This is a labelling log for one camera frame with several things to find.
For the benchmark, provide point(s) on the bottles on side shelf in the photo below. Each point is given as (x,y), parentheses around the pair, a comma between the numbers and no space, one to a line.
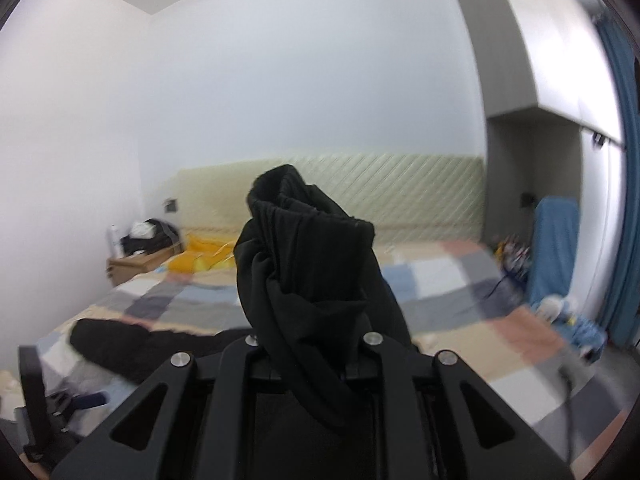
(513,255)

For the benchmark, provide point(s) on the white spray bottle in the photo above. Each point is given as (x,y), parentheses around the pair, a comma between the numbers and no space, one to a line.
(116,242)

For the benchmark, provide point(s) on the black bag on nightstand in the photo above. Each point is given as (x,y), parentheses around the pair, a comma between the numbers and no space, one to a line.
(150,236)

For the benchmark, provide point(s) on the grey white wardrobe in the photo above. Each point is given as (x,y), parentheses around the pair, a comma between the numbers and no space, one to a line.
(553,128)

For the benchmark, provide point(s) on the yellow pillow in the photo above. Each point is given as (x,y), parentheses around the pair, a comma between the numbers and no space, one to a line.
(203,254)

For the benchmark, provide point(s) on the black puffer jacket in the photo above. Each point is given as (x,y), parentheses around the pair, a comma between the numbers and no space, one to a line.
(306,275)

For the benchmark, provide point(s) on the white blue plush toy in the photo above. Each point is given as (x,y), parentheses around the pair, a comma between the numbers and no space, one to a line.
(557,309)

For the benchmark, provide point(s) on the wooden nightstand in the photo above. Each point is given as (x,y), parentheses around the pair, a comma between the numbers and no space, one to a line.
(121,270)

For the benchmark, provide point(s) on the blue cloth on floor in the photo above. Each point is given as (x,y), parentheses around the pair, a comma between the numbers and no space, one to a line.
(586,337)

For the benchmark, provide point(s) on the wall power socket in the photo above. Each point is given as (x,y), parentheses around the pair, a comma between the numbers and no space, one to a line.
(170,205)

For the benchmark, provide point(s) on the cream quilted headboard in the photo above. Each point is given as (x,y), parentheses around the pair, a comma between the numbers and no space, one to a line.
(408,197)

